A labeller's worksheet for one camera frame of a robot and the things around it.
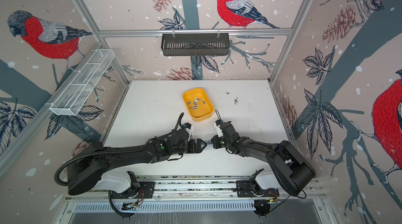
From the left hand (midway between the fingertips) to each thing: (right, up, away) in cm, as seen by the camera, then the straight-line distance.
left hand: (202, 146), depth 79 cm
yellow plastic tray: (-3, +20, +29) cm, 35 cm away
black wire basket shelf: (-5, +62, +27) cm, 68 cm away
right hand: (+5, 0, +10) cm, 11 cm away
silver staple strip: (-6, +23, +32) cm, 39 cm away
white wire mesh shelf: (-62, +33, -1) cm, 70 cm away
